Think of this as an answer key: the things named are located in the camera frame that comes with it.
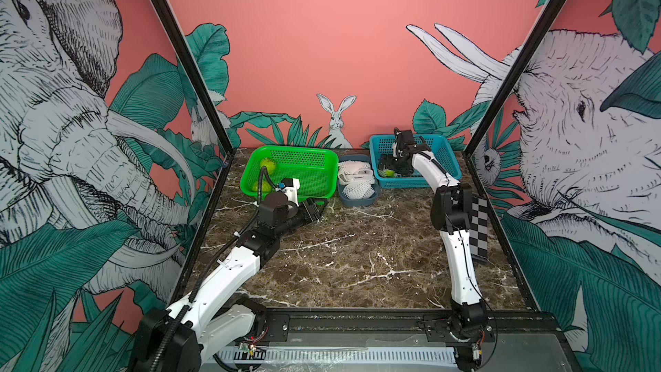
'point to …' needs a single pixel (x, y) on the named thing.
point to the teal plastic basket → (440, 151)
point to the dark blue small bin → (358, 202)
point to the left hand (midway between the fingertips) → (325, 200)
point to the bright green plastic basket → (315, 167)
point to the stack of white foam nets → (358, 179)
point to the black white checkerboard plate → (478, 231)
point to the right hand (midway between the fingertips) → (385, 162)
